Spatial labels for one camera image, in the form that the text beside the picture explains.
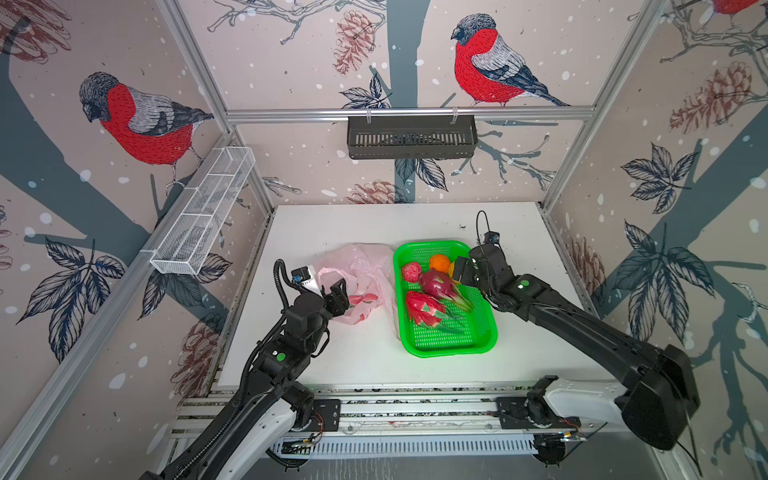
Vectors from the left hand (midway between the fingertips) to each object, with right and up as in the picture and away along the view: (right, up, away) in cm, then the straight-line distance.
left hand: (341, 277), depth 76 cm
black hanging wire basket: (+21, +46, +28) cm, 57 cm away
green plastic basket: (+22, -20, +9) cm, 31 cm away
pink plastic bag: (+6, -1, +14) cm, 15 cm away
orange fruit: (+29, +2, +18) cm, 34 cm away
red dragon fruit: (+24, -10, +6) cm, 27 cm away
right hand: (+35, +4, +7) cm, 36 cm away
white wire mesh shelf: (-38, +21, +6) cm, 44 cm away
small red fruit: (+20, -1, +19) cm, 27 cm away
